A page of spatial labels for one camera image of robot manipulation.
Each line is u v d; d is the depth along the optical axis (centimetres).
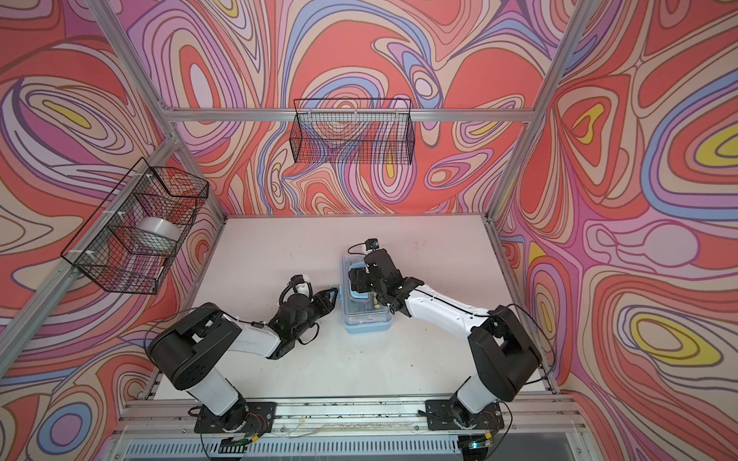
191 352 46
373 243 76
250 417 72
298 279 77
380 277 65
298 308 69
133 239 70
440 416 73
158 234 70
